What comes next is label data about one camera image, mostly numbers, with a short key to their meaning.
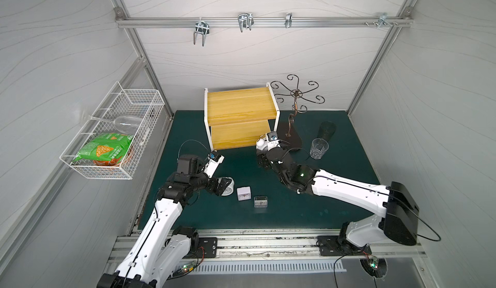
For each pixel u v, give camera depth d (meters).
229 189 0.84
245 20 0.77
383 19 0.76
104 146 0.55
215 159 0.67
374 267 0.72
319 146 1.01
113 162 0.53
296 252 0.73
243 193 0.83
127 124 0.66
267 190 0.88
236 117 0.75
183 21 0.79
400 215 0.39
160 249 0.45
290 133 1.07
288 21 0.79
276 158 0.56
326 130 1.00
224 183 0.69
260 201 0.82
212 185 0.68
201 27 0.78
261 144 0.73
